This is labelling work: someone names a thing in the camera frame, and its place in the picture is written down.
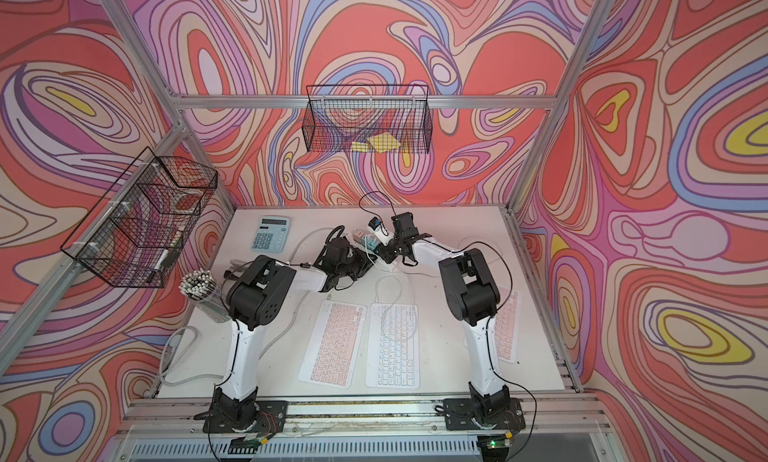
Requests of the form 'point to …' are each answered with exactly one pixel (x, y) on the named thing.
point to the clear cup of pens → (201, 287)
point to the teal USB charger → (371, 242)
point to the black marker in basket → (159, 263)
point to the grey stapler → (236, 269)
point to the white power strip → (387, 266)
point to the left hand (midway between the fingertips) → (381, 260)
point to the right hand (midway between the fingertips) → (381, 253)
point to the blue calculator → (271, 233)
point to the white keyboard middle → (393, 346)
